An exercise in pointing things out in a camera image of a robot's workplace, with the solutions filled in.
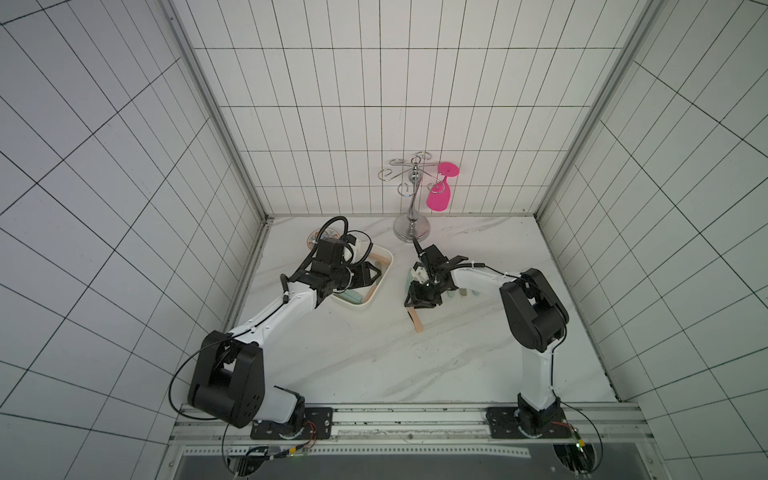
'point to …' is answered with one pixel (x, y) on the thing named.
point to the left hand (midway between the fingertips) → (372, 278)
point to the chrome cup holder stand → (412, 225)
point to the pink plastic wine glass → (438, 199)
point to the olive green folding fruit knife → (463, 291)
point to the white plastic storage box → (380, 257)
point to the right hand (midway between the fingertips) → (411, 296)
